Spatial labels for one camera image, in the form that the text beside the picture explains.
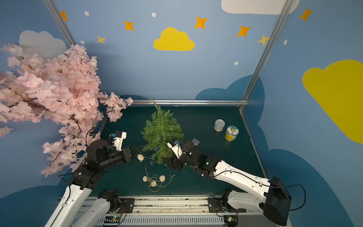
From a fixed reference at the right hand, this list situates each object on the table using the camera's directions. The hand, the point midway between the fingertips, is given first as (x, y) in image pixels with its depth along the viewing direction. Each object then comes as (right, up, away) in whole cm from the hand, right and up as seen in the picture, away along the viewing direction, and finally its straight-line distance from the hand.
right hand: (171, 154), depth 74 cm
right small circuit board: (+32, -35, -1) cm, 47 cm away
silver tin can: (+33, +16, +30) cm, 48 cm away
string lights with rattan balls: (-10, -18, +7) cm, 22 cm away
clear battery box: (+15, +3, +27) cm, 31 cm away
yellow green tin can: (+40, +10, +22) cm, 46 cm away
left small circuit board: (-31, -34, -1) cm, 46 cm away
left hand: (-15, +5, -4) cm, 17 cm away
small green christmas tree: (-5, +14, -4) cm, 15 cm away
